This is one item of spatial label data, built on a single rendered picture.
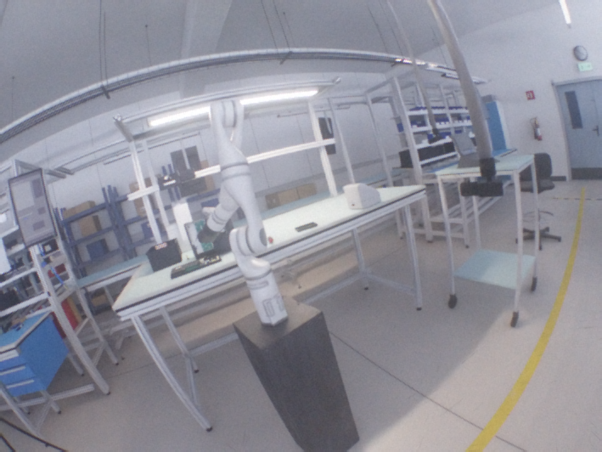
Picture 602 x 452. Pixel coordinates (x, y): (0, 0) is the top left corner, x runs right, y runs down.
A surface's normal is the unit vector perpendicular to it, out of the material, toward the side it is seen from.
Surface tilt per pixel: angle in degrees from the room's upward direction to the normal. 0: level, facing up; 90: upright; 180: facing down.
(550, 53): 90
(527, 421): 0
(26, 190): 101
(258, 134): 90
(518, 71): 90
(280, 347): 90
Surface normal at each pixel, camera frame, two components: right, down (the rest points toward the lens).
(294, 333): 0.57, 0.00
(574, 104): -0.86, 0.33
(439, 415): -0.26, -0.95
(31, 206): 0.79, 0.10
